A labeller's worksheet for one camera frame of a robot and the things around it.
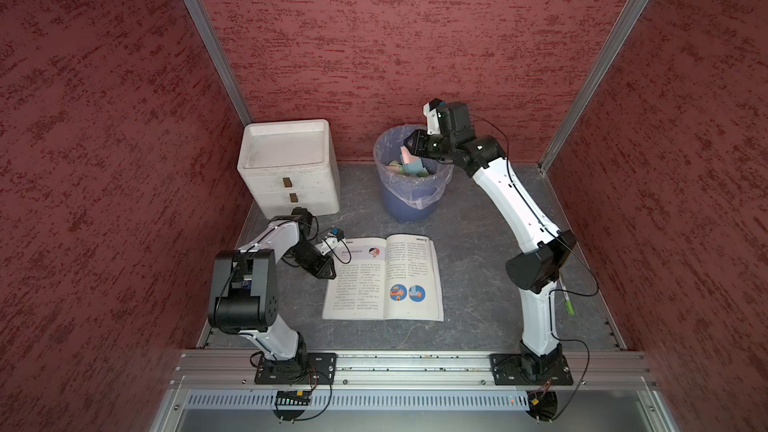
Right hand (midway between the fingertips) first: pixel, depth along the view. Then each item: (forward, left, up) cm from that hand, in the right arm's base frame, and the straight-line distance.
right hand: (409, 146), depth 80 cm
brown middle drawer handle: (-1, +37, -20) cm, 42 cm away
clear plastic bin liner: (-8, -1, -11) cm, 13 cm away
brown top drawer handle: (-1, +37, -13) cm, 39 cm away
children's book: (-25, +7, -30) cm, 40 cm away
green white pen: (-33, -46, -34) cm, 66 cm away
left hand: (-25, +26, -30) cm, 46 cm away
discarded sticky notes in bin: (+10, -3, -19) cm, 22 cm away
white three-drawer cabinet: (+2, +36, -8) cm, 37 cm away
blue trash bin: (-8, +2, -19) cm, 21 cm away
